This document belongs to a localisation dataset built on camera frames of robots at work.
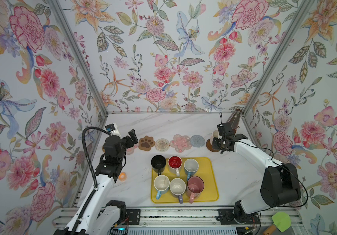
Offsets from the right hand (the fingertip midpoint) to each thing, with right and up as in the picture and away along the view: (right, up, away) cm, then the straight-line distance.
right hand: (216, 143), depth 91 cm
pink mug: (-15, -22, -10) cm, 28 cm away
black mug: (-35, -11, -5) cm, 37 cm away
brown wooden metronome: (+15, +15, +9) cm, 23 cm away
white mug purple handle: (-24, -24, -8) cm, 35 cm away
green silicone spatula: (+27, -37, -18) cm, 49 cm away
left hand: (-50, +7, -14) cm, 52 cm away
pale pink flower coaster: (-56, -6, +9) cm, 57 cm away
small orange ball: (-57, -20, -3) cm, 60 cm away
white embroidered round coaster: (-34, -2, +10) cm, 35 cm away
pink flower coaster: (-21, -1, +12) cm, 24 cm away
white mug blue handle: (-16, -14, -3) cm, 21 cm away
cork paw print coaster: (-46, -1, +12) cm, 47 cm away
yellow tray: (-5, -16, 0) cm, 17 cm away
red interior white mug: (-26, -13, 0) cm, 29 cm away
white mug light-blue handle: (-33, -22, -7) cm, 41 cm away
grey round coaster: (-9, 0, +13) cm, 16 cm away
